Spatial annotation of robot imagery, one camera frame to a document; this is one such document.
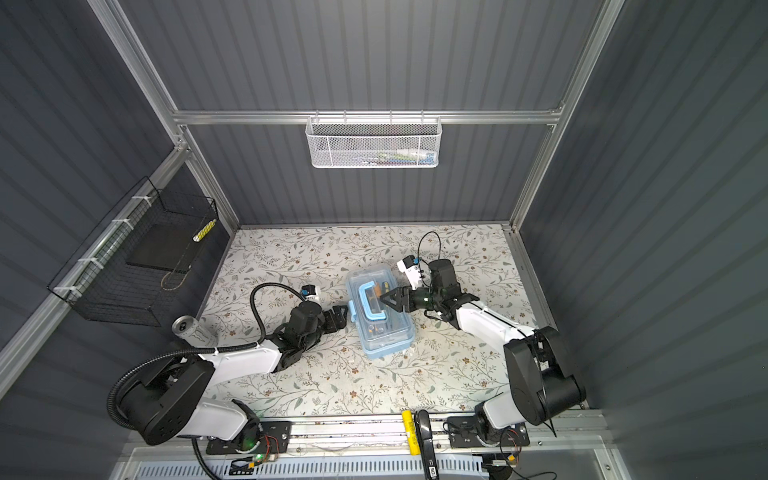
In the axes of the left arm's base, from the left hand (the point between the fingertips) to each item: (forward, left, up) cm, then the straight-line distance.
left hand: (339, 310), depth 90 cm
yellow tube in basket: (+11, +35, +23) cm, 43 cm away
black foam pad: (+7, +41, +24) cm, 48 cm away
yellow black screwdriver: (+5, -14, +4) cm, 16 cm away
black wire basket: (-5, +49, +27) cm, 56 cm away
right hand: (-2, -15, +8) cm, 17 cm away
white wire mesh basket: (+58, -13, +21) cm, 63 cm away
